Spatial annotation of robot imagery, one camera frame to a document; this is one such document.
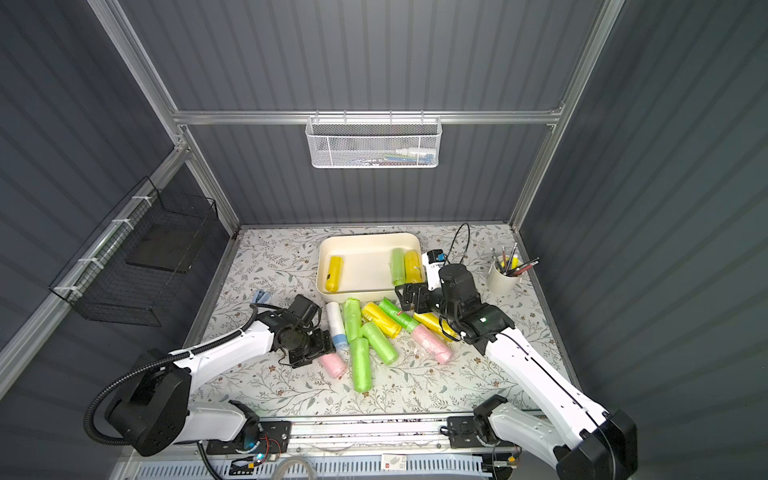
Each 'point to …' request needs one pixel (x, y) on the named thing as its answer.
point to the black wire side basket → (134, 265)
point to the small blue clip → (260, 296)
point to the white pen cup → (504, 274)
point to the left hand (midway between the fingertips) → (329, 358)
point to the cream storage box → (367, 268)
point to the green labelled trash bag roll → (398, 315)
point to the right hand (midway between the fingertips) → (415, 286)
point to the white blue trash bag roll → (336, 327)
